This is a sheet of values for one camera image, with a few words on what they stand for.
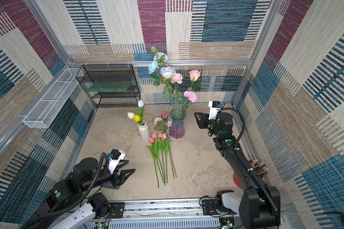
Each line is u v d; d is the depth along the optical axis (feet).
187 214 2.43
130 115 2.49
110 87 3.25
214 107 2.24
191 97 2.49
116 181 1.91
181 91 2.55
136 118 2.39
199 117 2.53
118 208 2.45
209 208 2.40
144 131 2.93
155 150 3.01
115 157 1.78
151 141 3.17
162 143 3.13
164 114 3.48
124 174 1.91
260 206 1.29
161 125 3.35
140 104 2.64
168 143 3.11
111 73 3.34
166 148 3.07
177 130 3.08
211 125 2.19
